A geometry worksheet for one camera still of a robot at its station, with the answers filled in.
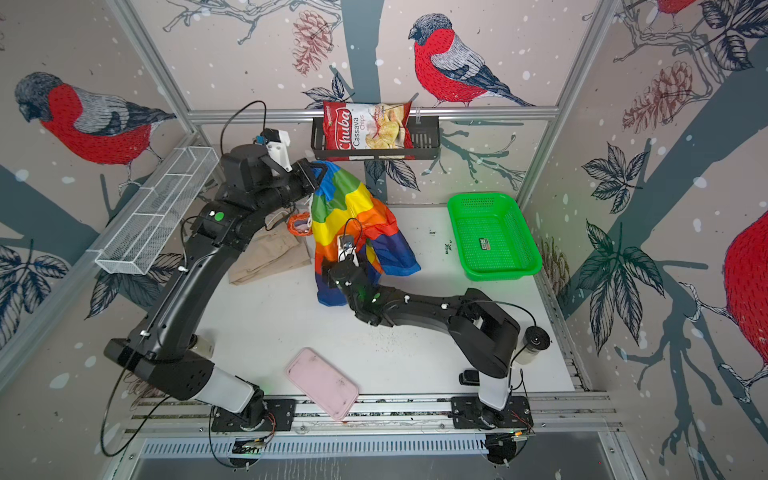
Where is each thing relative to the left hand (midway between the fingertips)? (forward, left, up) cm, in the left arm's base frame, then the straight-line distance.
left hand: (325, 163), depth 62 cm
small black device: (-32, -35, -46) cm, 66 cm away
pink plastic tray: (-32, +4, -46) cm, 57 cm away
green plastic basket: (+17, -53, -48) cm, 73 cm away
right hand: (-4, +3, -30) cm, 31 cm away
